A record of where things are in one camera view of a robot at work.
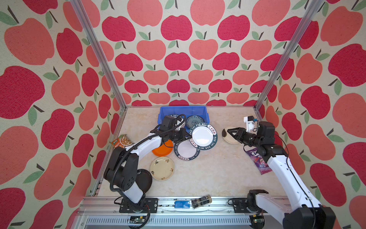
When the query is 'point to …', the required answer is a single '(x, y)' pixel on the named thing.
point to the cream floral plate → (162, 168)
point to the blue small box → (182, 204)
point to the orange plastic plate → (164, 149)
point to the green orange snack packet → (122, 140)
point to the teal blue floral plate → (193, 120)
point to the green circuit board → (138, 219)
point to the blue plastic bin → (188, 111)
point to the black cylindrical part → (197, 202)
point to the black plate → (144, 180)
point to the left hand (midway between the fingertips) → (194, 138)
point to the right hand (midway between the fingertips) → (232, 130)
